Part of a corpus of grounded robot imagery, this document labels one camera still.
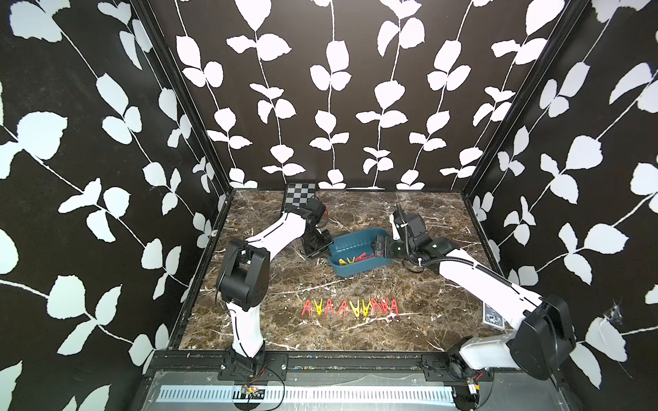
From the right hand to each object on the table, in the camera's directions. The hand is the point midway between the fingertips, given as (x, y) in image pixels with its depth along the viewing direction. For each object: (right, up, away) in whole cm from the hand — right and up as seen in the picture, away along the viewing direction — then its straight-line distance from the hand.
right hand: (380, 240), depth 83 cm
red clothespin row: (-12, -23, +3) cm, 26 cm away
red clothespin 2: (-17, -23, +2) cm, 28 cm away
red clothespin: (-25, -23, +2) cm, 34 cm away
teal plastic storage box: (-8, -6, +14) cm, 17 cm away
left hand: (-15, -4, +6) cm, 17 cm away
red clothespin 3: (+2, -23, +2) cm, 23 cm away
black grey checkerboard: (-33, +18, +34) cm, 51 cm away
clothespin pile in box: (-9, -8, +7) cm, 14 cm away
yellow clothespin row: (-8, -23, +1) cm, 25 cm away
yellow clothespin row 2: (-5, -24, +2) cm, 25 cm away
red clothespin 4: (+5, -23, +2) cm, 23 cm away
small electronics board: (-40, -42, -13) cm, 59 cm away
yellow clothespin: (-21, -23, +2) cm, 31 cm away
